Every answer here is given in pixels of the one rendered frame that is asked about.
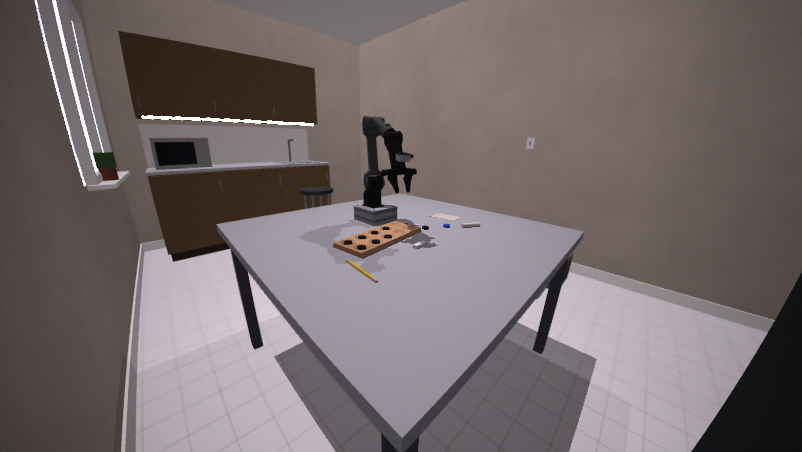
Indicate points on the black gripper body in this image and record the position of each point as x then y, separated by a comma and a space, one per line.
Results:
397, 169

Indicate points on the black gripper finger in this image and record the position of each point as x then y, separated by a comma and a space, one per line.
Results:
407, 180
393, 183

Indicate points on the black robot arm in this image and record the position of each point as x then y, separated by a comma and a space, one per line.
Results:
393, 142

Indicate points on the tan wooden tray with round holes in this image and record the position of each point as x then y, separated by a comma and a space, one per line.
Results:
394, 227

